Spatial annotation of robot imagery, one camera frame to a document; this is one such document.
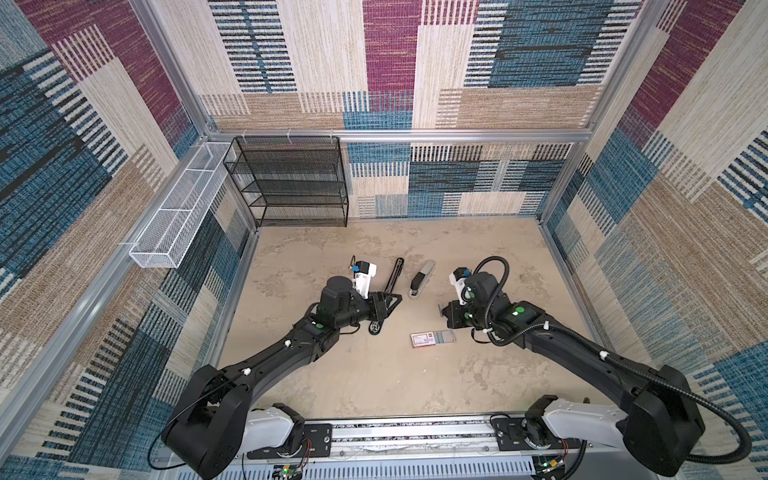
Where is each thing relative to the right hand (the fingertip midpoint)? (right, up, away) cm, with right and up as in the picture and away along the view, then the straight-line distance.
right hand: (446, 315), depth 82 cm
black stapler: (-5, +8, +15) cm, 18 cm away
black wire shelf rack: (-51, +43, +29) cm, 73 cm away
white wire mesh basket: (-68, +20, -12) cm, 71 cm away
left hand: (-13, +6, -4) cm, 15 cm away
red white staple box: (-5, -9, +7) cm, 12 cm away
